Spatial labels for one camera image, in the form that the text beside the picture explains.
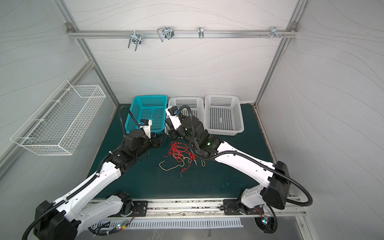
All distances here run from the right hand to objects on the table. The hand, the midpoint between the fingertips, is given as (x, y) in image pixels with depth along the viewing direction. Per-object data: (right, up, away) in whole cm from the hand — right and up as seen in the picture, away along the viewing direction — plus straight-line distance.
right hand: (169, 115), depth 66 cm
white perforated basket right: (+33, +1, +48) cm, 58 cm away
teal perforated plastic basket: (-22, +7, +50) cm, 55 cm away
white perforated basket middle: (+12, +9, +48) cm, 51 cm away
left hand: (-6, -8, +12) cm, 15 cm away
